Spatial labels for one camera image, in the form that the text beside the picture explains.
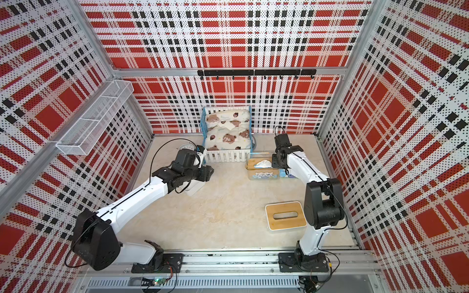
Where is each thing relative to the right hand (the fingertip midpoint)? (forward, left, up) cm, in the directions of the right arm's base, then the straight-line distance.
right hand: (283, 161), depth 93 cm
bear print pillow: (+29, +37, +5) cm, 47 cm away
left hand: (-7, +36, +5) cm, 37 cm away
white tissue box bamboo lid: (-25, +1, -9) cm, 27 cm away
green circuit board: (-50, +53, -9) cm, 73 cm away
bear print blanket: (+20, +34, -3) cm, 40 cm away
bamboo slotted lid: (+4, +16, -6) cm, 18 cm away
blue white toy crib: (+8, +30, -5) cm, 32 cm away
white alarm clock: (+18, +55, -8) cm, 59 cm away
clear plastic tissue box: (+1, +12, -6) cm, 13 cm away
